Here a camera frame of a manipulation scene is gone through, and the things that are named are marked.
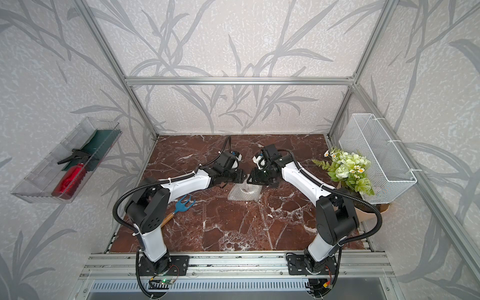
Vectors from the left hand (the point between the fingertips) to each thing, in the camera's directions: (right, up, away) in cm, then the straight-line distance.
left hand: (244, 175), depth 92 cm
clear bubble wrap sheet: (+1, -7, -6) cm, 9 cm away
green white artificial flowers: (+39, +6, -25) cm, 47 cm away
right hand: (+3, -2, -8) cm, 8 cm away
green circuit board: (-29, -38, -22) cm, 52 cm away
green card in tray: (-57, +13, -20) cm, 62 cm away
